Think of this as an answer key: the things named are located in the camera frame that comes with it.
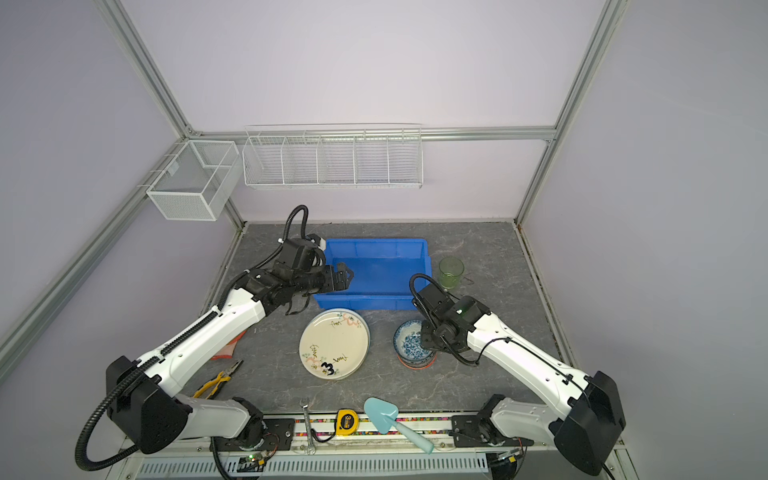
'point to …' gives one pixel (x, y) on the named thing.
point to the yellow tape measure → (347, 422)
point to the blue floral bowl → (408, 342)
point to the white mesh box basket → (197, 180)
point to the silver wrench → (311, 450)
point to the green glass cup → (451, 270)
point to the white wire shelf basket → (332, 156)
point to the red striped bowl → (421, 366)
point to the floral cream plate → (334, 343)
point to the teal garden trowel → (382, 414)
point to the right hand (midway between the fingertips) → (432, 342)
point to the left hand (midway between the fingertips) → (340, 279)
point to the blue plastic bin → (382, 270)
